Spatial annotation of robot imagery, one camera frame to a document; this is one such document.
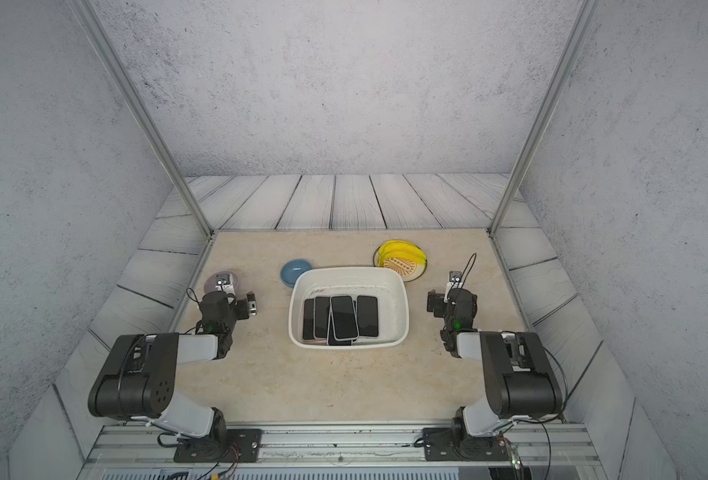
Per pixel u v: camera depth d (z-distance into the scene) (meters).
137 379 0.46
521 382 0.44
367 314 0.96
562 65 0.79
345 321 0.92
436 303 0.86
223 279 0.82
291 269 1.07
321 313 0.97
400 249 1.08
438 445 0.72
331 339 0.89
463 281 0.81
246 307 0.88
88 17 0.70
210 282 1.00
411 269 1.08
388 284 1.01
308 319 0.93
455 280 0.81
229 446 0.72
